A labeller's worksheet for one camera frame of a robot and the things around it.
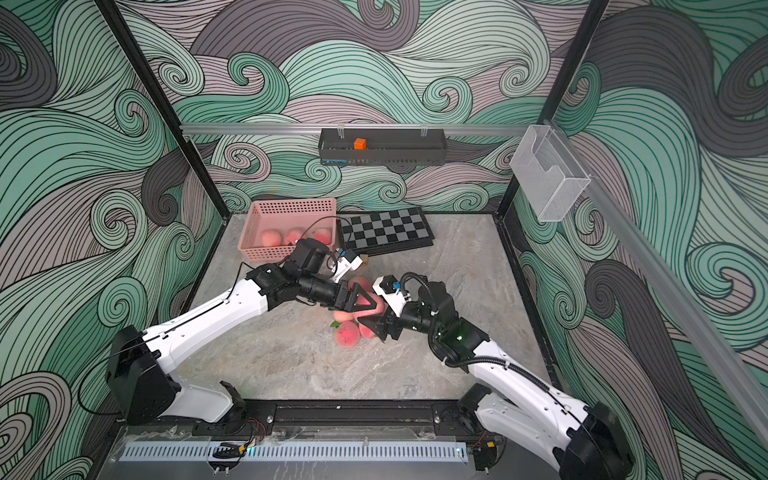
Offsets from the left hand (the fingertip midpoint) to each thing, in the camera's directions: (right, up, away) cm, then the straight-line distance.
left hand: (367, 304), depth 69 cm
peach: (-29, +16, +37) cm, 50 cm away
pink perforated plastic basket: (-39, +20, +46) cm, 63 cm away
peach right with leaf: (-1, -11, +14) cm, 17 cm away
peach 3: (-8, -7, +16) cm, 19 cm away
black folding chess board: (+5, +18, +41) cm, 45 cm away
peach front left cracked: (-6, -11, +12) cm, 17 cm away
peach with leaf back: (-17, +17, +36) cm, 43 cm away
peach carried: (-36, +15, +37) cm, 54 cm away
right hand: (+1, -1, +3) cm, 3 cm away
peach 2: (+2, -1, -2) cm, 3 cm away
